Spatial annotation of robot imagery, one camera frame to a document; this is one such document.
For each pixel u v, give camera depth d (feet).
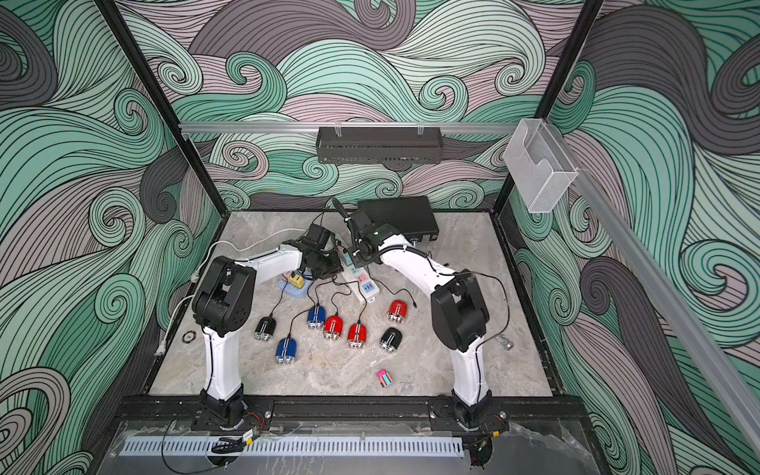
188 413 2.39
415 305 3.05
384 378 2.51
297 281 3.02
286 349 2.67
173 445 2.29
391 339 2.73
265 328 2.81
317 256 2.61
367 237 2.14
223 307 1.75
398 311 2.94
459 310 1.62
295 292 3.11
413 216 3.81
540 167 2.59
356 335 2.75
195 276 3.40
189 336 2.86
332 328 2.81
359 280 3.13
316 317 2.88
